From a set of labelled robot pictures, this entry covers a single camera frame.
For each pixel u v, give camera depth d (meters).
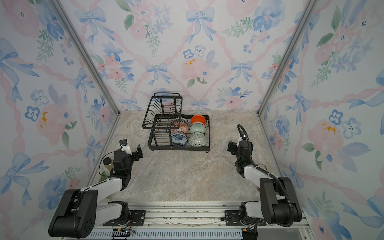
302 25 0.75
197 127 1.05
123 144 0.75
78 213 0.42
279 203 0.43
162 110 1.07
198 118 1.06
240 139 0.81
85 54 0.86
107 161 0.82
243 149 0.69
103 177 0.84
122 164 0.67
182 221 0.73
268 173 0.50
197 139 1.00
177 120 1.05
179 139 1.00
